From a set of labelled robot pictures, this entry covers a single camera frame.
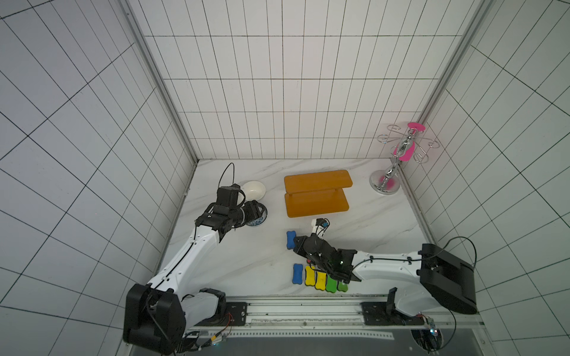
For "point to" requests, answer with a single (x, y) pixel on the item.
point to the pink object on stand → (411, 148)
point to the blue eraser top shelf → (297, 274)
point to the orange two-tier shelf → (315, 193)
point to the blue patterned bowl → (260, 220)
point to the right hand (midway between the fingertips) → (285, 243)
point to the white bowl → (254, 190)
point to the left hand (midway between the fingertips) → (257, 214)
